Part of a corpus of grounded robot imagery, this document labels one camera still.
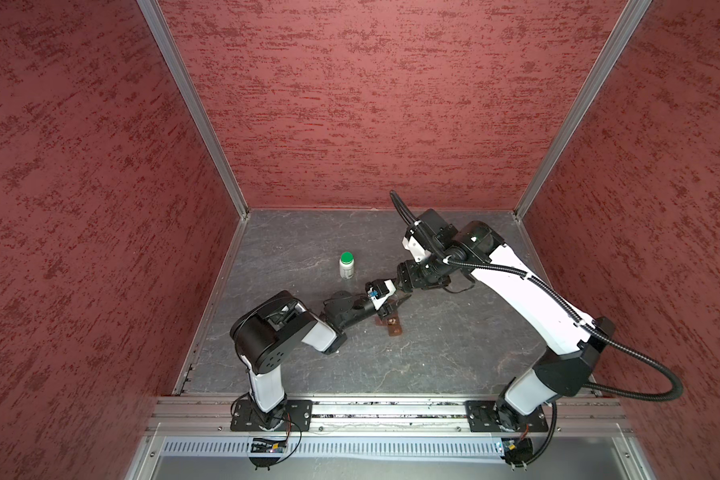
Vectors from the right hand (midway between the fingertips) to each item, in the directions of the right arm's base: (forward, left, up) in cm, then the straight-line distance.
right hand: (409, 290), depth 70 cm
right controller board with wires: (-31, -26, -27) cm, 48 cm away
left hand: (+6, 0, -10) cm, 11 cm away
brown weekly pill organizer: (+2, +3, -24) cm, 24 cm away
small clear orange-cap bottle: (+4, +1, -10) cm, 11 cm away
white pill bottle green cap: (+19, +17, -16) cm, 30 cm away
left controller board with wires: (-29, +37, -28) cm, 55 cm away
